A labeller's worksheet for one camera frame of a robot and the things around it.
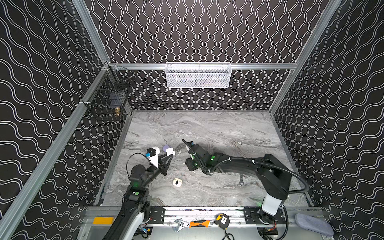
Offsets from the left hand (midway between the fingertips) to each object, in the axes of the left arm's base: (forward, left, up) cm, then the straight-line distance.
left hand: (174, 156), depth 75 cm
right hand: (+4, -6, -14) cm, 16 cm away
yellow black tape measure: (-24, -24, -17) cm, 38 cm away
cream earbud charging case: (-7, 0, -17) cm, 19 cm away
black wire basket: (+34, +45, +9) cm, 57 cm away
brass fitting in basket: (+21, +33, +11) cm, 41 cm away
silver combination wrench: (-4, -37, -20) cm, 42 cm away
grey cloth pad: (-23, -67, -20) cm, 74 cm away
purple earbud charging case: (+17, +11, -19) cm, 28 cm away
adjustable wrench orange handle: (-26, -4, -19) cm, 33 cm away
